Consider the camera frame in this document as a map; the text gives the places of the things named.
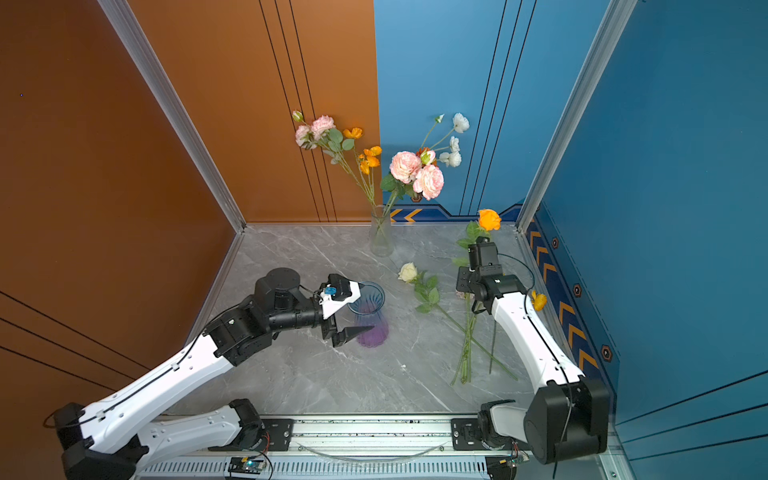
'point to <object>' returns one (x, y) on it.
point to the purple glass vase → (367, 311)
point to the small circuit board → (246, 465)
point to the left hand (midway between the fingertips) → (365, 299)
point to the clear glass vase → (381, 243)
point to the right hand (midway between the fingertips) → (467, 275)
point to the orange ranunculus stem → (488, 221)
